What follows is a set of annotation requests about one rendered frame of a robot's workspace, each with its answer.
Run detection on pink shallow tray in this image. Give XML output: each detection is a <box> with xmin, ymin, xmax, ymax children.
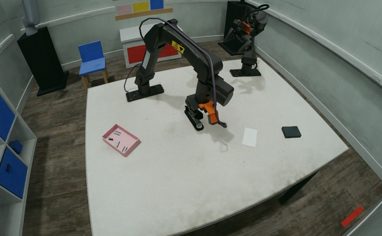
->
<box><xmin>102</xmin><ymin>123</ymin><xmax>140</xmax><ymax>157</ymax></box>

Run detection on white sheet of paper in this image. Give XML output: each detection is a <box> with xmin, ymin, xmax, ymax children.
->
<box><xmin>242</xmin><ymin>127</ymin><xmax>257</xmax><ymax>147</ymax></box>

